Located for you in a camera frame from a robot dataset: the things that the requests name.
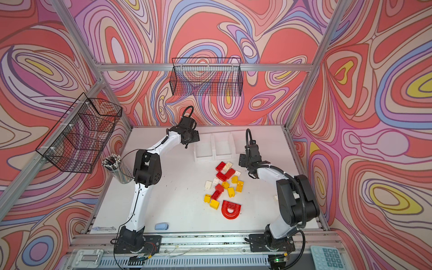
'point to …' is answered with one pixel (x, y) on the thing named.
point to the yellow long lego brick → (239, 186)
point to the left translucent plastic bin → (204, 149)
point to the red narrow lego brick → (219, 189)
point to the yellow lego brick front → (214, 204)
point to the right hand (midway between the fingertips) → (249, 161)
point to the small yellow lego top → (234, 179)
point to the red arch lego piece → (230, 211)
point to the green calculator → (327, 258)
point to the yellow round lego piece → (225, 184)
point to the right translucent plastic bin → (237, 142)
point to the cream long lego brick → (227, 166)
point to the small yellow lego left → (207, 198)
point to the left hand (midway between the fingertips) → (197, 135)
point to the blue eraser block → (161, 226)
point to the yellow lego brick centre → (231, 192)
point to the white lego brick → (208, 184)
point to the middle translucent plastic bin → (223, 147)
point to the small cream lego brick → (215, 180)
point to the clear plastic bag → (108, 229)
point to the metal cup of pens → (113, 163)
